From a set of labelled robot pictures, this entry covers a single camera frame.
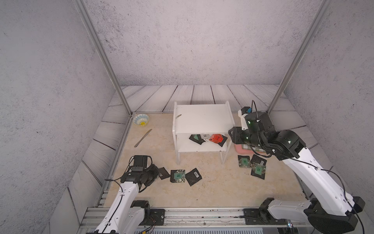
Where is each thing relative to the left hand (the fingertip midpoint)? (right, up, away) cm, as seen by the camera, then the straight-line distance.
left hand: (162, 171), depth 83 cm
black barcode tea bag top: (+18, -4, +4) cm, 19 cm away
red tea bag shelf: (+31, +18, +2) cm, 36 cm away
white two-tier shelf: (+22, +25, -16) cm, 36 cm away
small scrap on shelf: (+10, +31, -9) cm, 34 cm away
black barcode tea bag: (+57, +5, +10) cm, 58 cm away
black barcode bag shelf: (0, -2, +3) cm, 4 cm away
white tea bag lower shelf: (+25, +19, +2) cm, 31 cm away
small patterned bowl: (-23, +30, +32) cm, 49 cm away
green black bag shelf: (+20, +18, +1) cm, 27 cm away
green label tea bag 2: (+50, +3, +9) cm, 51 cm away
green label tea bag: (+8, -4, +4) cm, 10 cm away
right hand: (+35, +24, -18) cm, 46 cm away
